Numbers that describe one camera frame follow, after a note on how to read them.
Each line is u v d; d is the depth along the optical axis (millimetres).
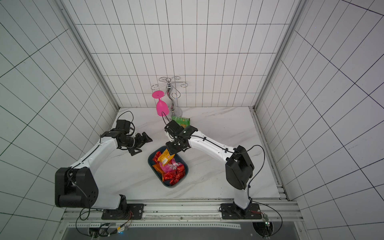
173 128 637
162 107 953
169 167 813
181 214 728
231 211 670
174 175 817
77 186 392
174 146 705
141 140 765
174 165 833
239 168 455
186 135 577
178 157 854
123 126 692
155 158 854
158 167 835
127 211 705
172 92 966
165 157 794
